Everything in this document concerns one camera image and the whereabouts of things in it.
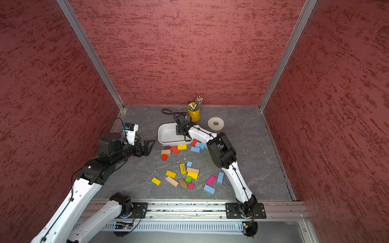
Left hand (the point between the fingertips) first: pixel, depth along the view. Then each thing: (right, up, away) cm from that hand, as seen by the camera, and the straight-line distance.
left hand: (146, 143), depth 72 cm
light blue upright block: (+38, -22, +14) cm, 46 cm away
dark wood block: (+17, -24, +11) cm, 31 cm away
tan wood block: (+21, -18, +16) cm, 32 cm away
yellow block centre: (+9, -20, +14) cm, 26 cm away
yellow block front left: (+1, -23, +12) cm, 26 cm away
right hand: (+14, +4, +32) cm, 35 cm away
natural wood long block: (+11, -23, +12) cm, 28 cm away
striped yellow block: (+16, -16, +15) cm, 28 cm away
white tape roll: (+38, +9, +38) cm, 55 cm away
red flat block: (+10, -8, +23) cm, 27 cm away
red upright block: (+23, -3, +25) cm, 34 cm away
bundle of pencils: (+25, +24, +32) cm, 47 cm away
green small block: (+20, -22, +12) cm, 32 cm away
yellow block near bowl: (+15, -7, +26) cm, 30 cm away
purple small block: (+5, -6, +24) cm, 25 cm away
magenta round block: (+21, -25, +9) cm, 34 cm away
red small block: (+4, -12, +20) cm, 24 cm away
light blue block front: (+32, -27, +10) cm, 42 cm away
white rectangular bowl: (+3, +1, +34) cm, 35 cm away
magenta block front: (+32, -23, +13) cm, 42 cm away
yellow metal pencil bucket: (+22, +17, +33) cm, 43 cm away
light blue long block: (+23, -8, +24) cm, 34 cm away
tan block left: (+5, -9, +21) cm, 23 cm away
